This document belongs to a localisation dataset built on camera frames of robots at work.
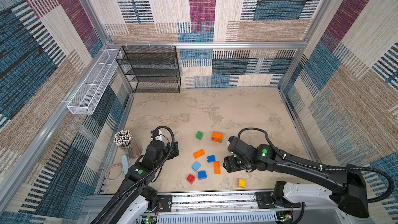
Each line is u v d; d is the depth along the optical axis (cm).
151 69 109
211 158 88
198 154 88
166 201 74
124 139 75
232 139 71
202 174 82
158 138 71
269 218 70
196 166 85
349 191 39
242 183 76
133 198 50
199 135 92
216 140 93
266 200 73
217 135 90
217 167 83
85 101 92
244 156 56
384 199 44
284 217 70
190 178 78
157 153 59
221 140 92
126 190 49
